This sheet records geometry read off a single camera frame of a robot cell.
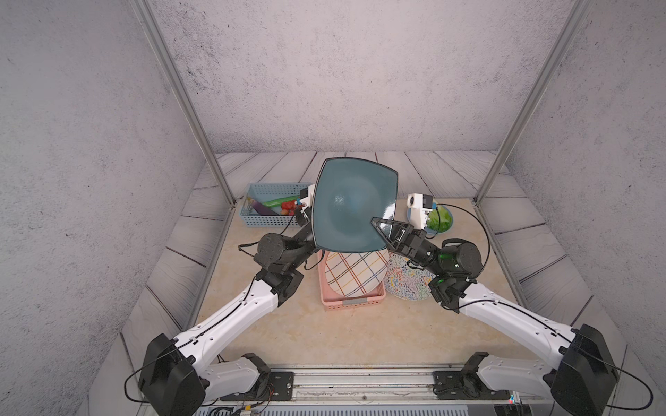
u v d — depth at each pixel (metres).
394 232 0.55
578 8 0.70
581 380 0.38
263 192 1.22
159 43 0.75
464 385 0.65
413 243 0.51
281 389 0.73
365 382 0.74
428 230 1.07
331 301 0.88
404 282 0.94
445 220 1.06
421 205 0.55
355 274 0.92
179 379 0.38
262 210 1.16
